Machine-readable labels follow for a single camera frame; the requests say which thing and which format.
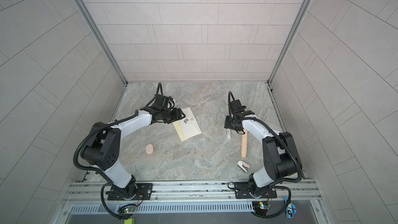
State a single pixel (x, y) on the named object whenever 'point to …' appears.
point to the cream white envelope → (189, 126)
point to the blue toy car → (291, 210)
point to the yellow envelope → (178, 127)
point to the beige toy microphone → (244, 143)
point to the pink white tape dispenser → (243, 166)
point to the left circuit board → (129, 209)
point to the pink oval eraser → (149, 149)
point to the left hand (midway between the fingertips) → (186, 114)
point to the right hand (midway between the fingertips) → (227, 124)
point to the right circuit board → (260, 208)
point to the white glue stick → (228, 134)
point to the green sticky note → (131, 221)
